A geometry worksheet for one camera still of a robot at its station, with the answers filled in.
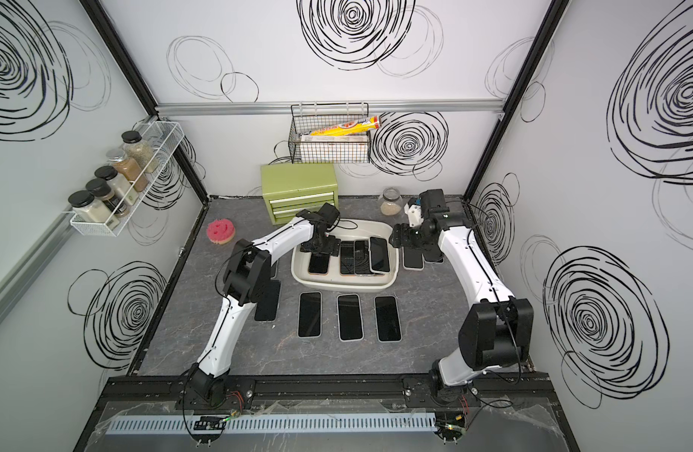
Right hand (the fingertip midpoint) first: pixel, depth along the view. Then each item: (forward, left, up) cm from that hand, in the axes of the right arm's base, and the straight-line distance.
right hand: (401, 240), depth 83 cm
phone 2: (+4, -6, -17) cm, 19 cm away
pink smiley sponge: (+13, +65, -14) cm, 68 cm away
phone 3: (+4, -10, -18) cm, 21 cm away
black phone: (-17, +15, -18) cm, 29 cm away
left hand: (+8, +25, -18) cm, 32 cm away
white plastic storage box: (+2, +15, +2) cm, 16 cm away
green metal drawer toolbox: (+22, +37, 0) cm, 43 cm away
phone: (-18, +4, -17) cm, 25 cm away
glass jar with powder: (+27, +1, -12) cm, 30 cm away
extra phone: (+2, +27, -17) cm, 32 cm away
